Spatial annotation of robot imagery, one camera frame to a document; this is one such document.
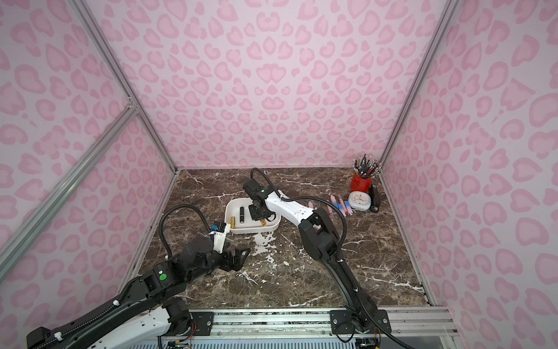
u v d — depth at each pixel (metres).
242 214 1.00
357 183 1.03
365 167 1.01
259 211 0.85
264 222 0.98
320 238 0.61
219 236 0.65
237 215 1.01
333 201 1.04
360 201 1.03
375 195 1.03
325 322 0.75
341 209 1.01
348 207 1.01
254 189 0.79
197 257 0.53
